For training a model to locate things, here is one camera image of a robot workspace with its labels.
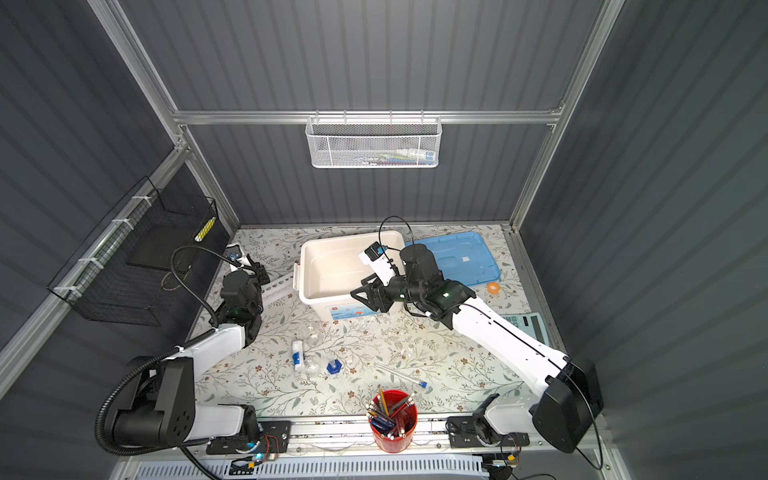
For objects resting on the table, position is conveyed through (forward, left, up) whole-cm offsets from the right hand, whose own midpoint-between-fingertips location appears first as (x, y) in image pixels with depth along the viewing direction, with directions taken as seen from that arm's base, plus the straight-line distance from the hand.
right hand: (361, 290), depth 71 cm
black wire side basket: (+5, +56, +5) cm, 57 cm away
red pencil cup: (-24, -7, -16) cm, 30 cm away
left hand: (+13, +35, -4) cm, 38 cm away
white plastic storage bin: (+21, +14, -19) cm, 32 cm away
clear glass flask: (-1, +18, -25) cm, 31 cm away
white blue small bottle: (-7, +20, -23) cm, 31 cm away
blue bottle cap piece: (-10, +9, -25) cm, 29 cm away
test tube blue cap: (-14, -15, -27) cm, 33 cm away
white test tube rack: (+14, +31, -21) cm, 40 cm away
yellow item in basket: (+17, +44, +3) cm, 48 cm away
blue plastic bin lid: (+28, -32, -23) cm, 49 cm away
